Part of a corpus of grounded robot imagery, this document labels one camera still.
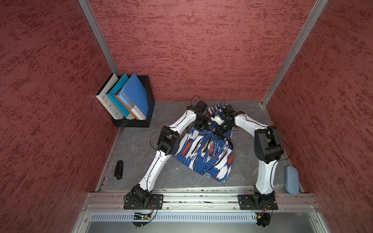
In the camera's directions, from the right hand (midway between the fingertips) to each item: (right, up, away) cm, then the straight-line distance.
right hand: (217, 132), depth 98 cm
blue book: (-59, +26, 0) cm, 65 cm away
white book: (-72, +24, -13) cm, 77 cm away
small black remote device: (-60, -21, -17) cm, 66 cm away
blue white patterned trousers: (-11, -10, -14) cm, 21 cm away
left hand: (-6, +3, +1) cm, 6 cm away
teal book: (-66, +27, -12) cm, 73 cm away
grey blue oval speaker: (+39, -25, -17) cm, 50 cm away
